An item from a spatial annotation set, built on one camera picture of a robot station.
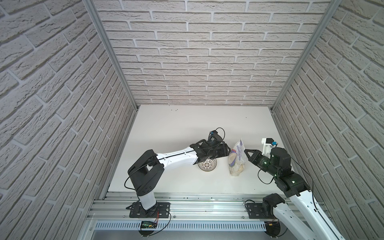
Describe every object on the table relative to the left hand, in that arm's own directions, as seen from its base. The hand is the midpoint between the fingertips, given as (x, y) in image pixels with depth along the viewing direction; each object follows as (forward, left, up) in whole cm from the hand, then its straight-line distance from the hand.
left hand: (228, 146), depth 82 cm
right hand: (-6, -5, +6) cm, 10 cm away
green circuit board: (-34, +41, -16) cm, 56 cm away
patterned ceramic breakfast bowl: (-6, +10, -13) cm, 17 cm away
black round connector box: (-37, -19, -14) cm, 43 cm away
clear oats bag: (-7, -4, 0) cm, 8 cm away
